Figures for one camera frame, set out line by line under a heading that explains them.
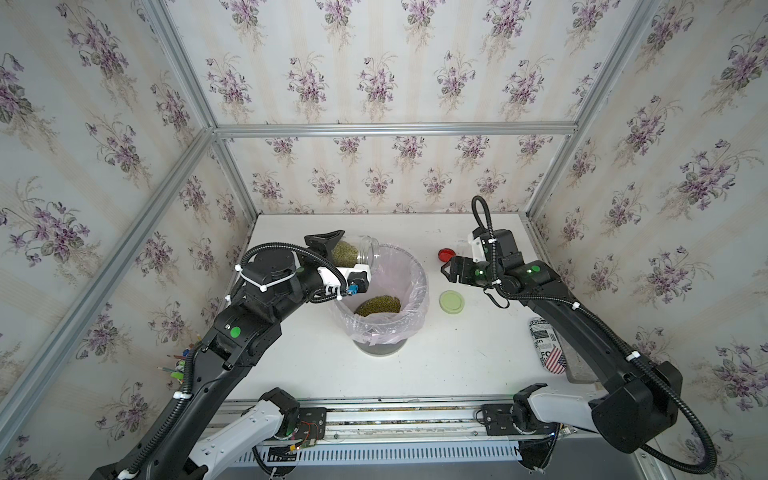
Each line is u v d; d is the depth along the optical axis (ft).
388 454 2.51
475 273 2.21
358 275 1.63
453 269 2.33
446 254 3.56
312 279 1.68
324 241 1.68
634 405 1.24
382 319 2.09
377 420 2.45
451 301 3.15
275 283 1.35
